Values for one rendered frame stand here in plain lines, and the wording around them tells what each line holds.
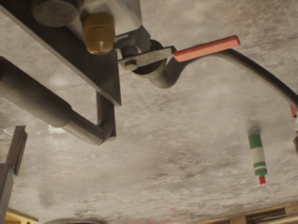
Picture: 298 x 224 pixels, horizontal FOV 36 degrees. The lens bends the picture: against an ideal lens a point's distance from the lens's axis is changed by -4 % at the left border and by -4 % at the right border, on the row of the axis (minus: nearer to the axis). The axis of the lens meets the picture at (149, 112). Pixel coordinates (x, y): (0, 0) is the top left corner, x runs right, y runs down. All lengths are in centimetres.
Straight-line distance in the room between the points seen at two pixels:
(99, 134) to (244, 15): 90
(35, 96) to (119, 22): 14
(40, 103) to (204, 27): 99
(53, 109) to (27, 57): 101
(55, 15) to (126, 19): 12
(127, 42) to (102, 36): 9
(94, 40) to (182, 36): 95
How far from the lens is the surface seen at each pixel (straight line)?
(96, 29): 52
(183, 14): 135
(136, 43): 61
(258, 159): 233
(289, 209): 436
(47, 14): 45
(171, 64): 79
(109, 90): 63
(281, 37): 156
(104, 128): 60
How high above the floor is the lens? 77
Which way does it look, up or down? 24 degrees down
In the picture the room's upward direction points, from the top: 174 degrees clockwise
